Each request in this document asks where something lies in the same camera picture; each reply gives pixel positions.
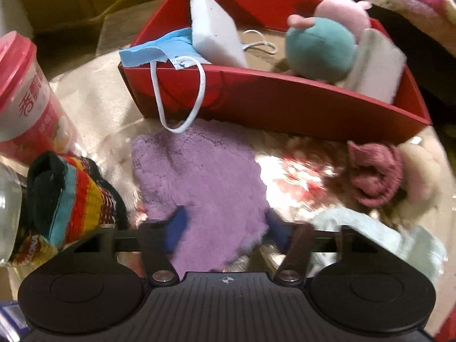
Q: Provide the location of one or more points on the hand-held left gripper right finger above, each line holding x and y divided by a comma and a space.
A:
279, 233

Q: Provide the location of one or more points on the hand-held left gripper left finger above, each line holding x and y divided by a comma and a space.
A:
176, 229

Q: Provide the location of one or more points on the purple towel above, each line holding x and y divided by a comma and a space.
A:
199, 178

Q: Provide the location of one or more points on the light blue towel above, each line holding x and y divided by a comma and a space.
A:
374, 235

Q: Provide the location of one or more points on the striped colourful sock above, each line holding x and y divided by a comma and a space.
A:
71, 199

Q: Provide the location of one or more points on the dusty pink sock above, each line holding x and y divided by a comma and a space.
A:
374, 174

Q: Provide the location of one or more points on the red cardboard box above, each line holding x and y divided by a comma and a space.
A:
285, 103

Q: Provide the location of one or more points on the cream teddy bear plush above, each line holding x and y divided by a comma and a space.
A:
420, 174

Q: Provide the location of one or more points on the blue face mask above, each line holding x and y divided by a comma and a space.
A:
160, 48

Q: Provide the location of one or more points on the white sponge block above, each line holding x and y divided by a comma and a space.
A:
217, 28
377, 74

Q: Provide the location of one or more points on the pink teal pig plush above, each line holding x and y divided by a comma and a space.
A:
320, 50

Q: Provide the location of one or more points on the shiny floral tablecloth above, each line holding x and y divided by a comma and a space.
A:
302, 181

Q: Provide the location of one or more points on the clear plastic bottle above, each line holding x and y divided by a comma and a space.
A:
9, 203

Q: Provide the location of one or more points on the blue purple packet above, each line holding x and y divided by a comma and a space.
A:
10, 317

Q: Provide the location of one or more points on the pink lidded drink cup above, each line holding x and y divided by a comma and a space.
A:
28, 107

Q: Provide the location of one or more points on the wooden desk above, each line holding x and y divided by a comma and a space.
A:
64, 0

